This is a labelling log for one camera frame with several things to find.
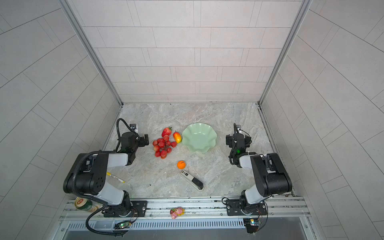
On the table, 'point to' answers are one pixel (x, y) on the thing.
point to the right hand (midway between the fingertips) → (237, 133)
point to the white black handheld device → (192, 180)
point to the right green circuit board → (252, 225)
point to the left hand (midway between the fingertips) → (142, 132)
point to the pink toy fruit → (176, 211)
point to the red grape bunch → (163, 146)
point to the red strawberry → (167, 131)
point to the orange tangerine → (181, 165)
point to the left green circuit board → (124, 224)
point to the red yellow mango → (177, 137)
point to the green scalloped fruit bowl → (199, 137)
